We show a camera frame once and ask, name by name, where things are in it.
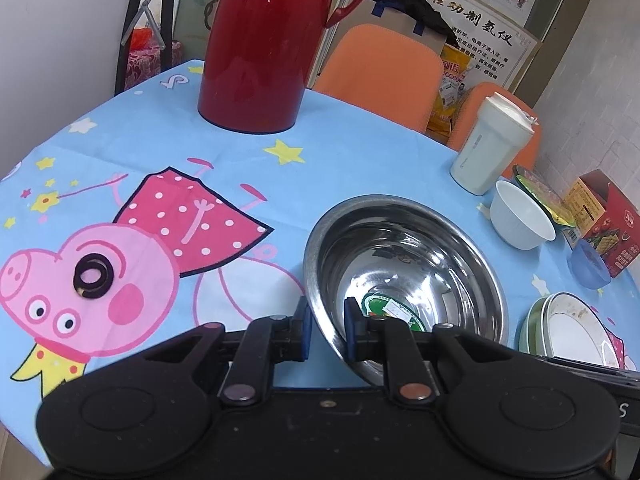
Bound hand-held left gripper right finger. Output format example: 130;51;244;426
344;296;541;407

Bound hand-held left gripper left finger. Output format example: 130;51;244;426
115;297;313;407

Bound small white patterned-rim plate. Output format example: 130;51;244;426
542;291;627;372

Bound stainless steel bowl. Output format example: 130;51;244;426
303;195;510;388

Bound green plastic plate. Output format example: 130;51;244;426
518;296;551;356

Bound small blue bowl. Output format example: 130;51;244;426
570;238;612;288

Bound red cracker box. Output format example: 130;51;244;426
562;169;640;280

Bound white bowl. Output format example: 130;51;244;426
489;180;557;251

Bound white tumbler with lid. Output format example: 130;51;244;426
449;81;542;197

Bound green-lid instant noodle bowl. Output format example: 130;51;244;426
512;165;583;248

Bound orange chair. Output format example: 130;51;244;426
446;81;543;181
312;23;445;135

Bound blue cartoon pig tablecloth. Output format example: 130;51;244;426
0;59;640;411

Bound red thermos jug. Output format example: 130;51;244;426
197;0;381;135

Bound yellow snack bag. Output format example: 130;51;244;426
426;42;476;143

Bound red floral cloth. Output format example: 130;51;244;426
122;27;186;91

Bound black metal rack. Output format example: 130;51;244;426
114;0;181;96

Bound black ring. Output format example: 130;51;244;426
73;254;108;297

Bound brown bag with blue handles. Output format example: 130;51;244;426
362;0;448;53

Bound framed wall poster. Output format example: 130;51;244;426
440;0;543;96

